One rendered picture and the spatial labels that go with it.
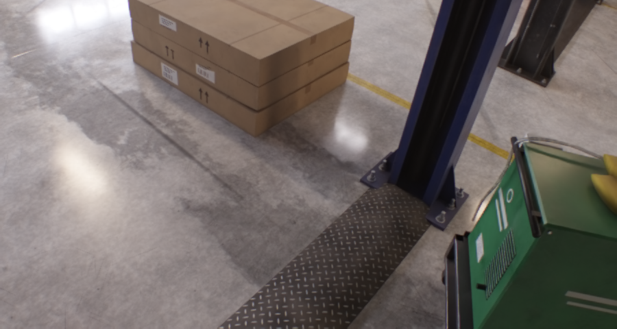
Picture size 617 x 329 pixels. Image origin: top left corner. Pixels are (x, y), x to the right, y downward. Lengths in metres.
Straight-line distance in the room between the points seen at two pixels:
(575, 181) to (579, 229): 0.19
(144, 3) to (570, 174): 2.26
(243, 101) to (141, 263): 0.97
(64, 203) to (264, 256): 0.90
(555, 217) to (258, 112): 1.54
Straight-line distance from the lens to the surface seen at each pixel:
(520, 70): 3.68
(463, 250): 1.69
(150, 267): 1.80
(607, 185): 1.32
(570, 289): 1.34
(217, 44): 2.29
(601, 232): 1.23
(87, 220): 2.02
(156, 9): 2.63
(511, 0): 1.63
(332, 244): 1.83
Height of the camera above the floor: 1.45
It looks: 40 degrees down
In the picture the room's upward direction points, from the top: 8 degrees clockwise
